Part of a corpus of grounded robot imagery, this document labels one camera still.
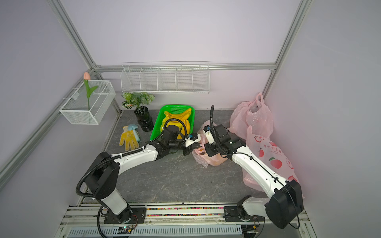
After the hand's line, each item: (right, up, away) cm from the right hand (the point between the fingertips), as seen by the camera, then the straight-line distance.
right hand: (209, 145), depth 81 cm
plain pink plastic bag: (+35, +19, +25) cm, 47 cm away
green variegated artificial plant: (-43, +27, +9) cm, 52 cm away
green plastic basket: (-25, +23, +37) cm, 51 cm away
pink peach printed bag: (+29, -1, -1) cm, 29 cm away
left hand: (-4, +1, -1) cm, 5 cm away
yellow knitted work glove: (-55, +3, +22) cm, 59 cm away
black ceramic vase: (-43, +14, +21) cm, 50 cm away
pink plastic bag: (-4, -5, +2) cm, 7 cm away
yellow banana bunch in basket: (-16, +17, +24) cm, 33 cm away
